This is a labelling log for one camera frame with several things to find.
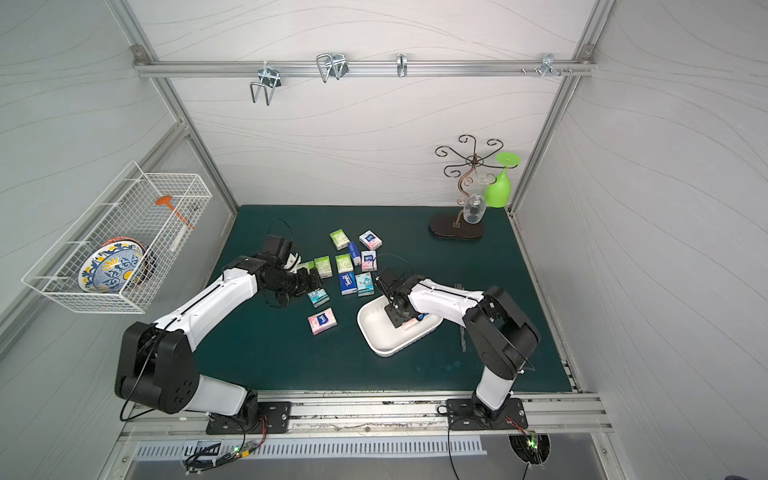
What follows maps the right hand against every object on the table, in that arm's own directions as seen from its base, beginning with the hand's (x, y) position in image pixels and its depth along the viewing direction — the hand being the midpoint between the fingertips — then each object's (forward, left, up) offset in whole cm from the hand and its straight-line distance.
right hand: (404, 309), depth 91 cm
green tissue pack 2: (+16, +21, +1) cm, 26 cm away
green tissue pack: (+14, +28, 0) cm, 32 cm away
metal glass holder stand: (+25, -19, +13) cm, 34 cm away
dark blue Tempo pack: (+8, +19, +1) cm, 20 cm away
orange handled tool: (+14, +65, +31) cm, 74 cm away
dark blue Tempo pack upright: (+18, +17, +3) cm, 25 cm away
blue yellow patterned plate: (-9, +62, +34) cm, 71 cm away
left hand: (0, +26, +9) cm, 28 cm away
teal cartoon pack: (+8, +13, +1) cm, 15 cm away
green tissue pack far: (+26, +25, +1) cm, 36 cm away
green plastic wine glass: (+31, -29, +21) cm, 47 cm away
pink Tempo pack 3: (-6, -1, +2) cm, 6 cm away
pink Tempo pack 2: (-5, +25, +1) cm, 25 cm away
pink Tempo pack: (+26, +13, +1) cm, 29 cm away
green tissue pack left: (+14, +33, +1) cm, 36 cm away
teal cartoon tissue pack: (+2, +27, +1) cm, 27 cm away
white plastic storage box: (-7, +7, -3) cm, 11 cm away
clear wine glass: (+27, -22, +17) cm, 39 cm away
